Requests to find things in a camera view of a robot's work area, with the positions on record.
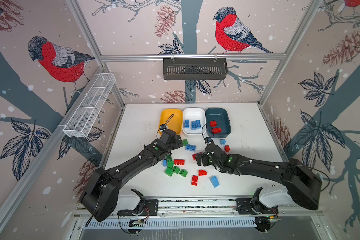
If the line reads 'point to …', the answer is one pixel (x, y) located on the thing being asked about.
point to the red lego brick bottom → (194, 180)
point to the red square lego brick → (213, 123)
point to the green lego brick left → (169, 172)
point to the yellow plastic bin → (175, 124)
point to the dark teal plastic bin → (222, 117)
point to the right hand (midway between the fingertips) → (199, 157)
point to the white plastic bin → (192, 114)
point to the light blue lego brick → (193, 125)
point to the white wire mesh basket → (87, 114)
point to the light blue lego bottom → (215, 181)
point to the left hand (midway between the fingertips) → (175, 140)
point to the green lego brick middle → (176, 169)
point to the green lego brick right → (183, 172)
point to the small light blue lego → (222, 141)
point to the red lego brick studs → (179, 162)
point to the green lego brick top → (168, 158)
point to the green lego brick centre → (170, 164)
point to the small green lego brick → (185, 142)
